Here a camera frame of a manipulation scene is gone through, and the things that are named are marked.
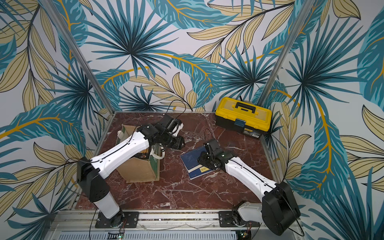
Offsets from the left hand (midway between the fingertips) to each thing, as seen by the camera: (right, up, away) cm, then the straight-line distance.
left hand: (180, 146), depth 78 cm
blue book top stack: (+5, -10, +15) cm, 18 cm away
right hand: (+10, -8, +5) cm, 14 cm away
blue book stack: (+10, -17, +11) cm, 22 cm away
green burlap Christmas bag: (-17, -9, -6) cm, 20 cm away
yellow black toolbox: (+39, +17, +19) cm, 46 cm away
